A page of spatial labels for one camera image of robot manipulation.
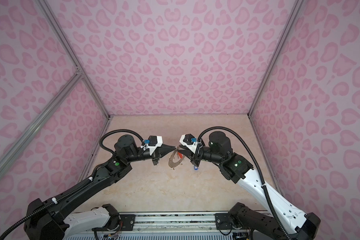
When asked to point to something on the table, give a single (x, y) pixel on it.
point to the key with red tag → (179, 155)
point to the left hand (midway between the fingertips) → (175, 145)
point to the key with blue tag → (196, 168)
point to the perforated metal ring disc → (174, 164)
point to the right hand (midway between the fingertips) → (181, 147)
